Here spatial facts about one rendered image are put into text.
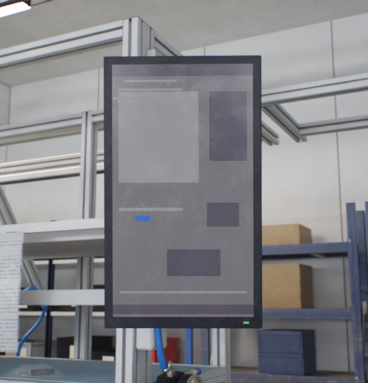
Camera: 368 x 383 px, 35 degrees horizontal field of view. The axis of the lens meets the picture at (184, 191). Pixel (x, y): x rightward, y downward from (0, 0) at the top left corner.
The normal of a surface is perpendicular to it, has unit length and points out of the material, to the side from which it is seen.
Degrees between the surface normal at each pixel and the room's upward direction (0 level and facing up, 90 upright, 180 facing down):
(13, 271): 88
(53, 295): 90
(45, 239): 90
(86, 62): 180
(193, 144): 101
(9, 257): 87
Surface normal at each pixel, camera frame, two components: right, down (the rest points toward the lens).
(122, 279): -0.02, 0.00
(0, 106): 0.90, -0.08
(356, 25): -0.44, -0.17
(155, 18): 0.00, 0.98
